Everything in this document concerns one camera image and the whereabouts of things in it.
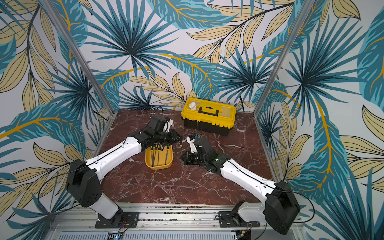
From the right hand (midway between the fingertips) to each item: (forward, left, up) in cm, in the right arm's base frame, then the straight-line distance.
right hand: (180, 157), depth 77 cm
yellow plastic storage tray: (+8, +10, -17) cm, 21 cm away
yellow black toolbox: (+28, -17, 0) cm, 33 cm away
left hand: (+8, -1, +3) cm, 9 cm away
